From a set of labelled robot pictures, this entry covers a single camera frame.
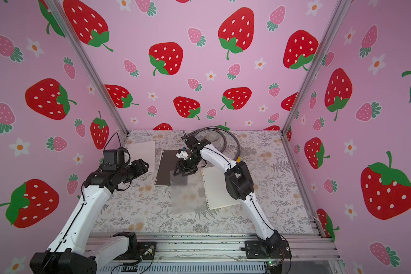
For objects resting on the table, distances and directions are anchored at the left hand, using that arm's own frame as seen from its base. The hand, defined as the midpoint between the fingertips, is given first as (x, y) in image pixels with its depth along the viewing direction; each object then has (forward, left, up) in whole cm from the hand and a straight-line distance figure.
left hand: (145, 166), depth 80 cm
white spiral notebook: (-4, -35, -21) cm, 41 cm away
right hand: (+4, -15, -11) cm, 19 cm away
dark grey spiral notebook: (+16, -3, -20) cm, 26 cm away
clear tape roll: (+37, -33, -18) cm, 52 cm away
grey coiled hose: (+44, -25, -18) cm, 54 cm away
